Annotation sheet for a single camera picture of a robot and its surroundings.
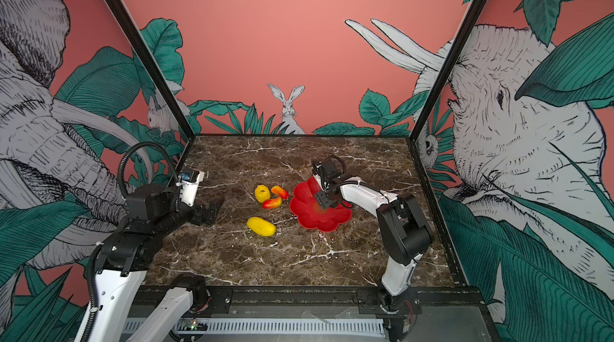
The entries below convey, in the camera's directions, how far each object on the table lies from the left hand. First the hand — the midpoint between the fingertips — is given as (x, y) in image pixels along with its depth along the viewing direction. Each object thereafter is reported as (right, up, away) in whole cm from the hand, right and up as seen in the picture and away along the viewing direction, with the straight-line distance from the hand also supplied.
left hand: (207, 190), depth 68 cm
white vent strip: (+33, -41, +2) cm, 53 cm away
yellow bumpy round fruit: (+10, -4, +25) cm, 27 cm away
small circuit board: (-6, -40, +2) cm, 41 cm away
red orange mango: (+17, -5, +30) cm, 35 cm away
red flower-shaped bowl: (+29, -13, +27) cm, 42 cm away
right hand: (+36, -4, +25) cm, 44 cm away
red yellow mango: (+14, -9, +27) cm, 31 cm away
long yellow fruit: (+12, -16, +18) cm, 26 cm away
